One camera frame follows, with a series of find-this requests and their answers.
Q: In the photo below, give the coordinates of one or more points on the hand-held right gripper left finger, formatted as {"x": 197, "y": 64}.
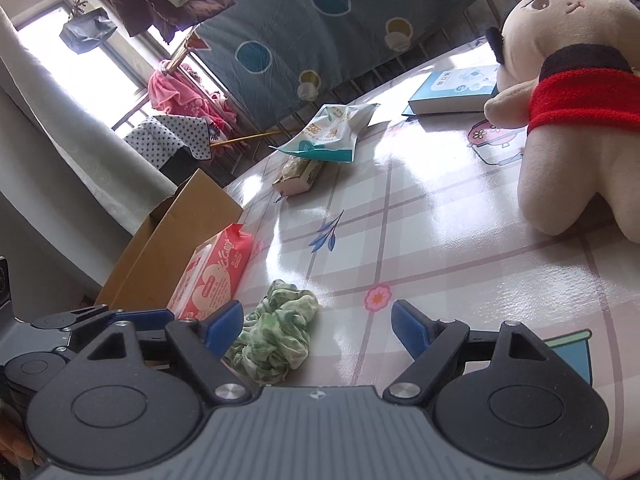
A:
{"x": 225, "y": 325}

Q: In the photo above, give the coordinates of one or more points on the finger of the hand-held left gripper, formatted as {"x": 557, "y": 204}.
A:
{"x": 145, "y": 319}

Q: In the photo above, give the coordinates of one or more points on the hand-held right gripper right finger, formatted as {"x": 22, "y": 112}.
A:
{"x": 415, "y": 330}

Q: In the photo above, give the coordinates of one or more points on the pink wet wipes pack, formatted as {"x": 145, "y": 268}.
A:
{"x": 215, "y": 280}

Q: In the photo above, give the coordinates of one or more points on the green scrunchie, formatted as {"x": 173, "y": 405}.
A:
{"x": 275, "y": 330}

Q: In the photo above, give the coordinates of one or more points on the brown cardboard box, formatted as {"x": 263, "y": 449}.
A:
{"x": 200, "y": 210}

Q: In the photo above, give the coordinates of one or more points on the white cotton swab bag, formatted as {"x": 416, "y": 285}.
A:
{"x": 325, "y": 135}

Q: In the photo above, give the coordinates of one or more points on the person's left hand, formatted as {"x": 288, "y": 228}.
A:
{"x": 17, "y": 447}

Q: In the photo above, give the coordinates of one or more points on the plaid floral tablecloth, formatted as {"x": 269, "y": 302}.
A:
{"x": 425, "y": 240}

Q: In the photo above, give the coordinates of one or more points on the dark box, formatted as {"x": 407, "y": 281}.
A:
{"x": 180, "y": 170}

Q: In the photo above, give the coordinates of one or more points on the white curtain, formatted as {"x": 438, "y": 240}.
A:
{"x": 60, "y": 170}

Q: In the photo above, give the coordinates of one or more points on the beige tissue packet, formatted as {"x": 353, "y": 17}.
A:
{"x": 297, "y": 175}

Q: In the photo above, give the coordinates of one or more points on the polka-dot cloth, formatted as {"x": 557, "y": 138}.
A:
{"x": 160, "y": 140}

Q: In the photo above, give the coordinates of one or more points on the yellow stick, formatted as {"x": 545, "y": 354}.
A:
{"x": 245, "y": 138}

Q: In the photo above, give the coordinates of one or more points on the cream plush doll red shirt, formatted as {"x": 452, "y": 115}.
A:
{"x": 565, "y": 170}

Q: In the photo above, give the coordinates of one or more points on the pink garment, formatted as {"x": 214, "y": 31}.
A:
{"x": 175, "y": 95}

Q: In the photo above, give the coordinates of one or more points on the light blue box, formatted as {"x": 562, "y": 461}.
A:
{"x": 450, "y": 90}

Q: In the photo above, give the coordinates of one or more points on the bamboo pole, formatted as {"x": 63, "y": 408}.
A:
{"x": 180, "y": 52}

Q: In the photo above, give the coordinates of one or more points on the grey plastic bag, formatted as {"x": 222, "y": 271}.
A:
{"x": 87, "y": 30}

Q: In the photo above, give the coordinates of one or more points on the blue dotted bed sheet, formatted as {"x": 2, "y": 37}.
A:
{"x": 325, "y": 35}

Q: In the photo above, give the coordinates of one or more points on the dark brown garment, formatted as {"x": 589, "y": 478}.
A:
{"x": 145, "y": 5}

